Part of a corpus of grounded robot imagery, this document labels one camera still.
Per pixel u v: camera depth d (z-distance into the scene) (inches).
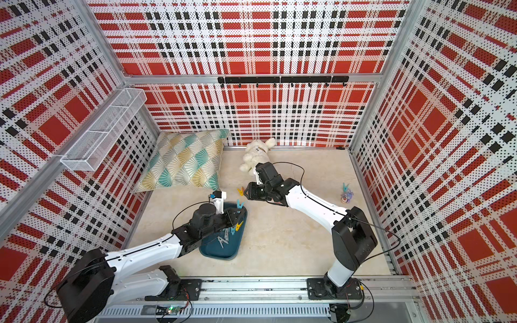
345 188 39.9
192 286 29.6
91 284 16.0
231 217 28.2
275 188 24.6
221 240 33.3
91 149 27.7
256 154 41.1
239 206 31.8
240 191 39.9
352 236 17.3
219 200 29.6
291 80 35.0
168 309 27.4
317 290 28.7
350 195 37.5
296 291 29.5
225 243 33.3
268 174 25.1
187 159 36.9
